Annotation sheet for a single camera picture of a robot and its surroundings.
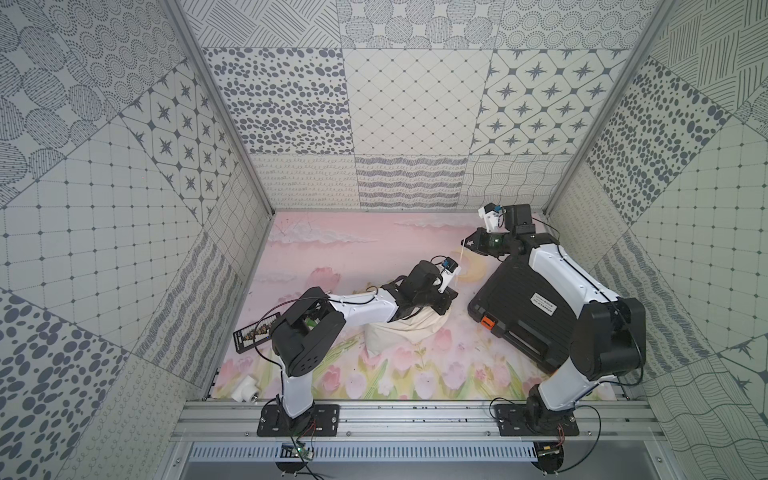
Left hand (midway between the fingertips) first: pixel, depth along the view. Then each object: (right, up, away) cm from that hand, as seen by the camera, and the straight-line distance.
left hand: (456, 291), depth 86 cm
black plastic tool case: (+20, -6, 0) cm, 21 cm away
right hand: (+3, +14, +2) cm, 15 cm away
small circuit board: (-42, -35, -16) cm, 57 cm away
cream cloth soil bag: (-21, -12, -3) cm, 25 cm away
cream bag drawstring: (+2, +14, +1) cm, 14 cm away
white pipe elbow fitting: (-57, -24, -9) cm, 63 cm away
